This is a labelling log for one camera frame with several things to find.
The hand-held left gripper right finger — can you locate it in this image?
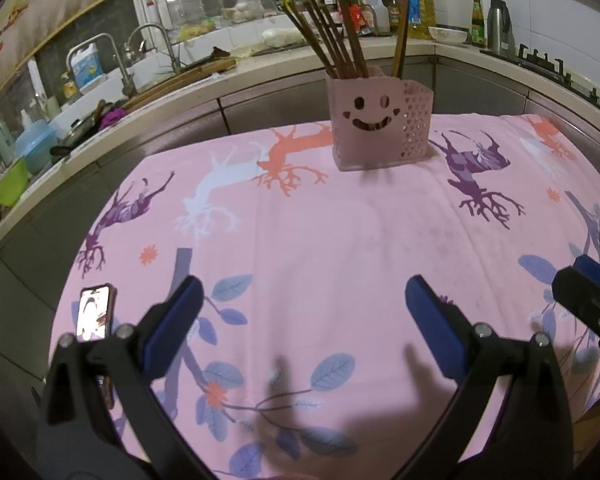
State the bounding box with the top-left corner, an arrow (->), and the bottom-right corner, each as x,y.
395,274 -> 573,480

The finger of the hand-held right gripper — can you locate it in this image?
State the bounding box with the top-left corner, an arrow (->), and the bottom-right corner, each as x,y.
551,254 -> 600,346

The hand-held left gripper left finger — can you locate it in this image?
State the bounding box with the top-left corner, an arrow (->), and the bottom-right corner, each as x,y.
36,275 -> 216,480

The pink smiley utensil holder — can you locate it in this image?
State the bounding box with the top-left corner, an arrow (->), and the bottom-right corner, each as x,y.
327,66 -> 435,173

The bundle of wooden chopsticks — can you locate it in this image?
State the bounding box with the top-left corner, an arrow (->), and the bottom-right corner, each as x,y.
280,0 -> 413,81

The smartphone with lit screen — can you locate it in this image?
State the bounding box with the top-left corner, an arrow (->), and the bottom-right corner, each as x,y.
74,283 -> 117,411

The pink printed tablecloth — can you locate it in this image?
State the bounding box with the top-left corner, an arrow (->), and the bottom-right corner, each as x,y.
55,112 -> 600,480

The black gas stove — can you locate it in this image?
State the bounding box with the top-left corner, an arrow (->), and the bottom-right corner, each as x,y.
480,42 -> 600,121

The green plastic basin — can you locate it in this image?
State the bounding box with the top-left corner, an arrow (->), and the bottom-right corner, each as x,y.
0,157 -> 31,207

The dark cooking pan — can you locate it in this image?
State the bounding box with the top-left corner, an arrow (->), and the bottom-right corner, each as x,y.
50,115 -> 101,158

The purple cloth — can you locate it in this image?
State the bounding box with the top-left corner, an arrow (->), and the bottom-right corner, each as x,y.
99,107 -> 128,131

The blue plastic container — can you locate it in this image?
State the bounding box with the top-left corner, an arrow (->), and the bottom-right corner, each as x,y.
15,119 -> 61,173

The wooden cutting board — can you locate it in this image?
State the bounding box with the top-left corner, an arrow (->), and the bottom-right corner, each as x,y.
122,57 -> 238,111

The steel kettle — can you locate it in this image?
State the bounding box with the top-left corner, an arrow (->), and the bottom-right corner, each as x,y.
486,0 -> 515,56

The small yellow bottle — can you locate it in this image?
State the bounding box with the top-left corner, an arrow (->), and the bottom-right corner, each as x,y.
60,71 -> 81,103

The green glass bottle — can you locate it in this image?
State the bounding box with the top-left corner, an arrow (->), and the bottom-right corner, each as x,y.
470,0 -> 487,46

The steel sink faucet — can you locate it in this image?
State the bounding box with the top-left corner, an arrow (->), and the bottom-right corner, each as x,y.
125,23 -> 181,75
66,32 -> 138,98

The white bowl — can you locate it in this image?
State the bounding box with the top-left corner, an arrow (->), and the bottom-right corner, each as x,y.
427,25 -> 468,45

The white jug with blue label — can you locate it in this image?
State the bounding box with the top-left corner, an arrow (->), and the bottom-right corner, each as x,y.
70,42 -> 106,92

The kitchen counter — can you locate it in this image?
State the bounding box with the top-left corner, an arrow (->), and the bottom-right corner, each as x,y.
0,35 -> 600,261

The large yellow oil bottle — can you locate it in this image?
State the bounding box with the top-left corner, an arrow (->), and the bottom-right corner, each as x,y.
405,0 -> 438,41

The white bag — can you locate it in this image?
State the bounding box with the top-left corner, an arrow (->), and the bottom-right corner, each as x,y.
261,27 -> 306,47

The red packet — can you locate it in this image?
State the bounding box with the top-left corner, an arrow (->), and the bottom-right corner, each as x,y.
350,4 -> 378,36

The pale plastic bag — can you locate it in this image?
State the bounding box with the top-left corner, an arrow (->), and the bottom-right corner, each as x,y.
220,0 -> 266,25

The fruit print wall poster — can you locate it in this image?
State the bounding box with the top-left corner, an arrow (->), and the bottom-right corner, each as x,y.
0,0 -> 146,91

